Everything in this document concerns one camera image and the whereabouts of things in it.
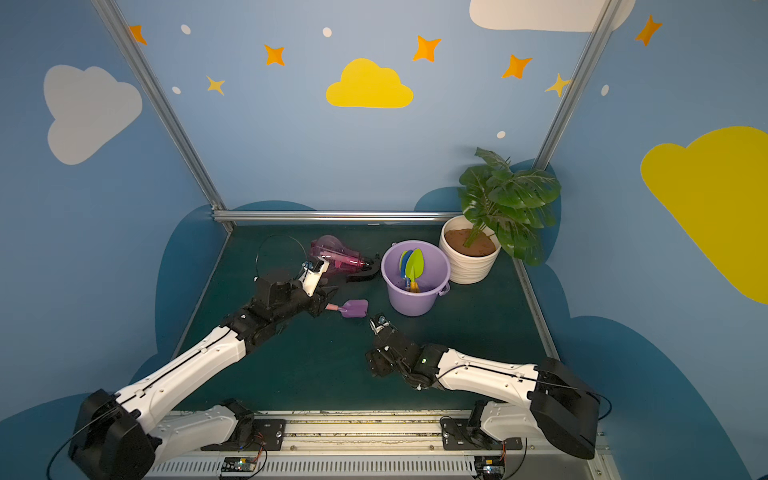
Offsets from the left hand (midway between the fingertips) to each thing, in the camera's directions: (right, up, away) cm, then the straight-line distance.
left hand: (330, 279), depth 79 cm
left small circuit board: (-21, -45, -8) cm, 50 cm away
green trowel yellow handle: (+25, +3, +17) cm, 30 cm away
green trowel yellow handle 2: (+20, +5, +16) cm, 26 cm away
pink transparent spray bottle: (-1, +6, +22) cm, 23 cm away
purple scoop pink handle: (+4, -11, +19) cm, 22 cm away
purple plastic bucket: (+32, -3, +25) cm, 40 cm away
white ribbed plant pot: (+44, +8, +19) cm, 48 cm away
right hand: (+14, -19, +3) cm, 24 cm away
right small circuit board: (+40, -46, -7) cm, 61 cm away
